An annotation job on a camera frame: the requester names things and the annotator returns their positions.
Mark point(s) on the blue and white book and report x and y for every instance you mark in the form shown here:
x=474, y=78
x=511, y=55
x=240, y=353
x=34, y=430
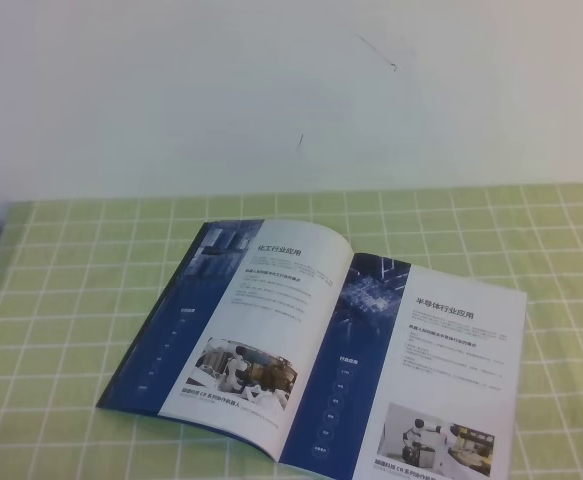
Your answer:
x=341, y=364

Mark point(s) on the green checked tablecloth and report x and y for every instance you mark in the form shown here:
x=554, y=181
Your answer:
x=78, y=278

